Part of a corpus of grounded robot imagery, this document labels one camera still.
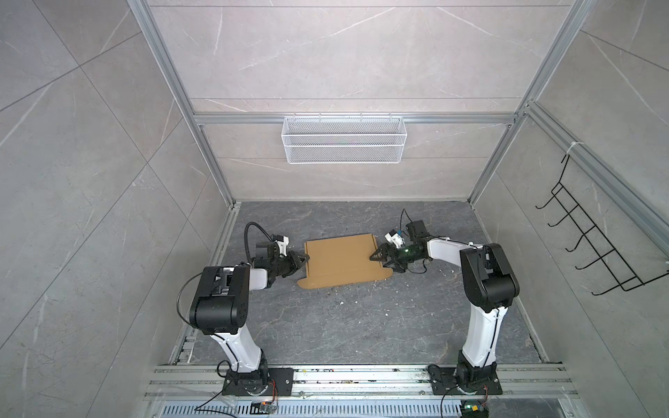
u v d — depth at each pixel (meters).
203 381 0.75
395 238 0.93
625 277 0.59
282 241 0.91
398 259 0.87
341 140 1.01
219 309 0.48
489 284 0.53
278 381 0.73
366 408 0.70
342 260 0.93
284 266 0.86
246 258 0.73
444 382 0.73
